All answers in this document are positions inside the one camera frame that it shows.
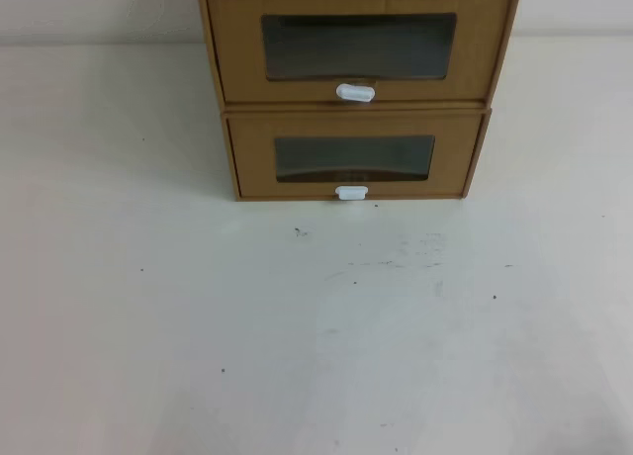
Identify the lower brown cardboard shoebox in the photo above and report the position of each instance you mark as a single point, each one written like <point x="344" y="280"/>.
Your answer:
<point x="416" y="154"/>

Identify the brown cardboard shoebox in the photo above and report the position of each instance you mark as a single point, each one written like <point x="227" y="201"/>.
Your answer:
<point x="409" y="51"/>
<point x="416" y="154"/>

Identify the upper brown cardboard shoebox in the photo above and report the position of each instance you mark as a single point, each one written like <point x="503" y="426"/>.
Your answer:
<point x="409" y="51"/>

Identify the white lower drawer handle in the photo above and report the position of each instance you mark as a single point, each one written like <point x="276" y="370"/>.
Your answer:
<point x="351" y="193"/>

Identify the white drawer handle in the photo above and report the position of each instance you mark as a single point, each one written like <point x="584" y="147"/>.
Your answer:
<point x="355" y="93"/>
<point x="351" y="193"/>

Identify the white upper drawer handle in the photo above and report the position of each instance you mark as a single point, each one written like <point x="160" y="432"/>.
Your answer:
<point x="355" y="93"/>

